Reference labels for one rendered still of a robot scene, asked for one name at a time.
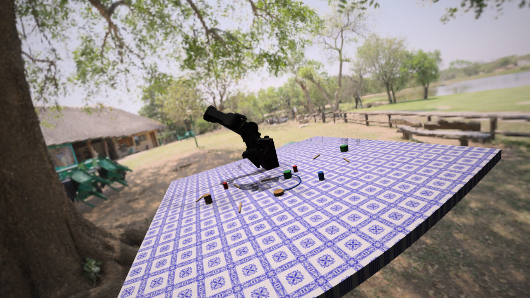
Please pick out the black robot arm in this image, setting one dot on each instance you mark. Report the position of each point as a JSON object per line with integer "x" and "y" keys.
{"x": 237, "y": 123}

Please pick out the green block with round hole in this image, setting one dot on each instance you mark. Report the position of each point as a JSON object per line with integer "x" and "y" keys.
{"x": 287, "y": 174}

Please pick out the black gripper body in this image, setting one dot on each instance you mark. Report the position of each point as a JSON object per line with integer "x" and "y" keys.
{"x": 251, "y": 150}

